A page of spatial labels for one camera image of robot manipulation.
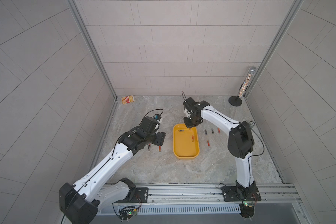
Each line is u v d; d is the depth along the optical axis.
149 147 0.87
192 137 0.93
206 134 0.94
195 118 0.76
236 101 1.12
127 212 0.69
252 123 0.96
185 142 0.91
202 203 0.69
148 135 0.55
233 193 0.71
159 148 0.89
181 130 0.95
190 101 0.74
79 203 0.35
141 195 0.71
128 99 1.12
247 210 0.68
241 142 0.52
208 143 0.91
